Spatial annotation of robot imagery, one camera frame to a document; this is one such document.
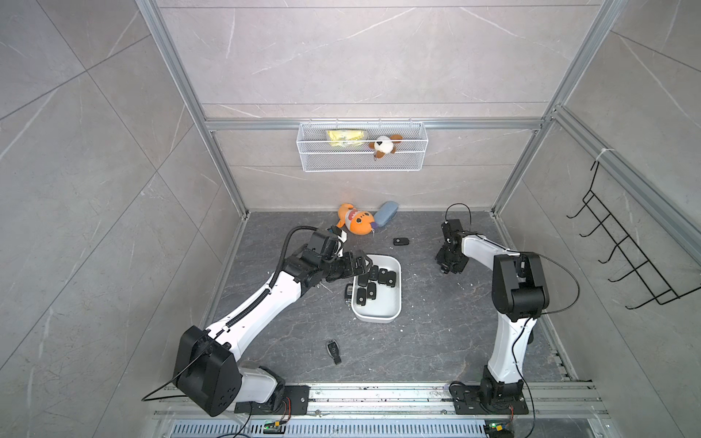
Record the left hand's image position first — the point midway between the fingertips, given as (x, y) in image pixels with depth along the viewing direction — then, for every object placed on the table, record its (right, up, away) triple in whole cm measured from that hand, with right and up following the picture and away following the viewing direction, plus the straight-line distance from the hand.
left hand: (363, 262), depth 78 cm
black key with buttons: (-5, -11, +16) cm, 20 cm away
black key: (+9, -8, +19) cm, 23 cm away
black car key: (+16, +5, +30) cm, 34 cm away
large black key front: (+5, -6, +20) cm, 21 cm away
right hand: (+32, -3, +24) cm, 40 cm away
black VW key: (+3, -12, +15) cm, 19 cm away
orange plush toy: (-2, +13, +29) cm, 32 cm away
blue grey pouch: (+11, +17, +38) cm, 43 cm away
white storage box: (+5, -11, +17) cm, 21 cm away
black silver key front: (-9, -27, +3) cm, 29 cm away
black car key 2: (-1, -14, +13) cm, 19 cm away
